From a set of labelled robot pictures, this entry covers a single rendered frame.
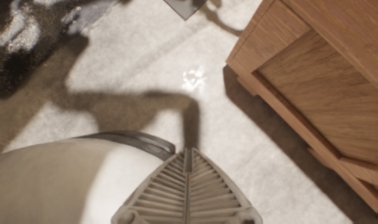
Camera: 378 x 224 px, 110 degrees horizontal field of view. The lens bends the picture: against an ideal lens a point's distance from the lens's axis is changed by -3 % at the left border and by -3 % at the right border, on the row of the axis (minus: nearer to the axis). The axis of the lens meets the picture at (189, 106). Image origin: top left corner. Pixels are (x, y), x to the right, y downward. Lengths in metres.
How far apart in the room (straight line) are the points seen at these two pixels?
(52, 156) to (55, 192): 0.06
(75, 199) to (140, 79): 0.43
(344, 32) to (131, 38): 0.61
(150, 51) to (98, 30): 0.24
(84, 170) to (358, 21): 0.40
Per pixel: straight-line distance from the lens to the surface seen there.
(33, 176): 0.31
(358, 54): 0.29
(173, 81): 0.56
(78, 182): 0.27
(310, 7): 0.28
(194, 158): 0.17
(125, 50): 0.65
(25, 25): 0.96
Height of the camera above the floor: 0.54
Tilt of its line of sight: 86 degrees down
